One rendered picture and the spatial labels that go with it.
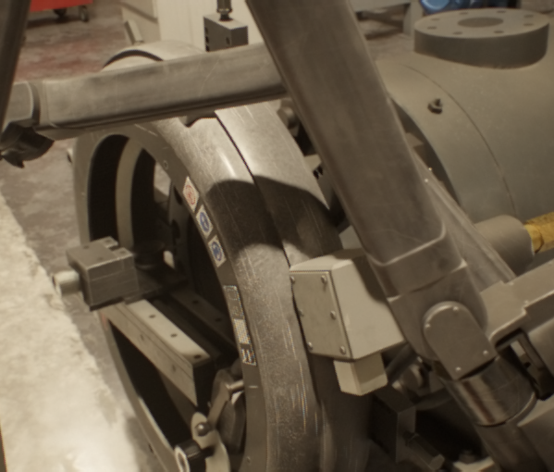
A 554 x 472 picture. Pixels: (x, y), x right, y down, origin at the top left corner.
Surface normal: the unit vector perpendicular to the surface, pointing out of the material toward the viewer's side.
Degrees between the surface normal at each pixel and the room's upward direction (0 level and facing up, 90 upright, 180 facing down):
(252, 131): 33
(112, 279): 88
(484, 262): 58
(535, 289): 25
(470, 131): 38
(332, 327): 90
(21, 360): 0
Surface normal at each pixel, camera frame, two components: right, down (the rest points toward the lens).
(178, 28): 0.42, 0.36
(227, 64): -0.22, -0.14
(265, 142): 0.25, -0.52
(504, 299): -0.55, -0.73
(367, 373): 0.45, -0.04
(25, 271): -0.07, -0.91
